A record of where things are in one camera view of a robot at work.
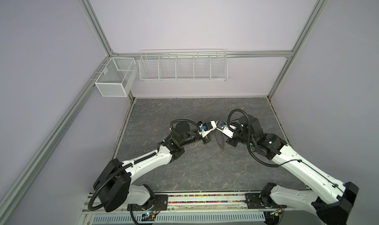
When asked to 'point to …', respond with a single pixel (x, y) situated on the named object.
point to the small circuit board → (147, 217)
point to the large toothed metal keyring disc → (220, 139)
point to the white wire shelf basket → (183, 65)
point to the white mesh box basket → (118, 78)
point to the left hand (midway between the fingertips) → (220, 127)
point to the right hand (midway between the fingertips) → (223, 128)
